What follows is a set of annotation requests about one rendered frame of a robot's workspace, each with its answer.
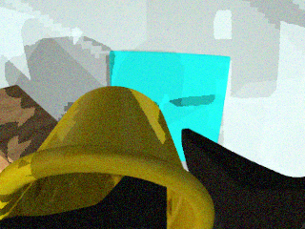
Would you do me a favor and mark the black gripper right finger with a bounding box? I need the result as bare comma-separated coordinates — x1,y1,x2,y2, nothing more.
182,129,305,229

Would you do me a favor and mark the yellow cup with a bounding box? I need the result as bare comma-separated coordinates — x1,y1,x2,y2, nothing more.
0,87,214,229

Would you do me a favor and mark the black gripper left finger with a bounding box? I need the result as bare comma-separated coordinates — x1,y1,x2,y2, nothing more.
0,176,168,229

